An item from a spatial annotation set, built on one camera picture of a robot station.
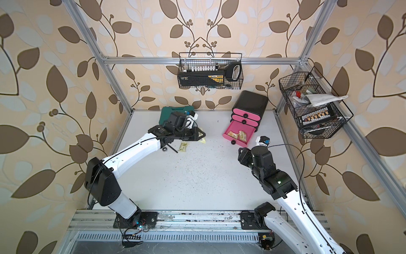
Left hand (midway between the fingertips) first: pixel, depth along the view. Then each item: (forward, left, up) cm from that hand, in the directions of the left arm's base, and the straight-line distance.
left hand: (207, 134), depth 77 cm
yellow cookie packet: (-2, +2, -2) cm, 3 cm away
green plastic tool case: (+36, +31, -21) cm, 52 cm away
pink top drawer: (+22, -25, -8) cm, 34 cm away
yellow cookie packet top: (+6, +15, -22) cm, 28 cm away
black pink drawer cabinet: (+24, -25, -5) cm, 35 cm away
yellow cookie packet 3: (+16, -19, -22) cm, 32 cm away
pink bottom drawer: (+23, -19, -21) cm, 36 cm away
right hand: (-8, -17, -2) cm, 19 cm away
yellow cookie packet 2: (+14, -23, -20) cm, 33 cm away
